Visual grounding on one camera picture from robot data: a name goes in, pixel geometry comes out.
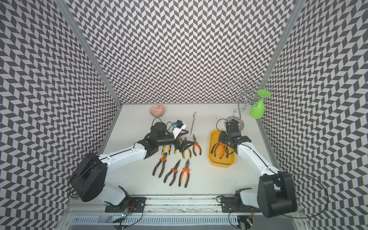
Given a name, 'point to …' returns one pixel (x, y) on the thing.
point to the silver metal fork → (193, 119)
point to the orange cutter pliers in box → (216, 147)
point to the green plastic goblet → (257, 111)
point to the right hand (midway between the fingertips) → (223, 138)
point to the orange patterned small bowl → (157, 110)
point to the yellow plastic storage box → (215, 161)
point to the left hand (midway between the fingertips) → (190, 138)
